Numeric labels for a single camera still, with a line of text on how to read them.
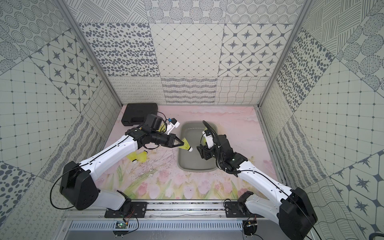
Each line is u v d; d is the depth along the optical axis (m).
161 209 0.76
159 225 0.70
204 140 0.99
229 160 0.60
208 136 0.69
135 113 1.11
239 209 0.65
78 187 0.41
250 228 0.73
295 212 0.39
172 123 0.72
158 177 0.85
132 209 0.73
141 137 0.57
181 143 0.76
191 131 1.05
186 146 0.78
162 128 0.67
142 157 0.90
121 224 0.71
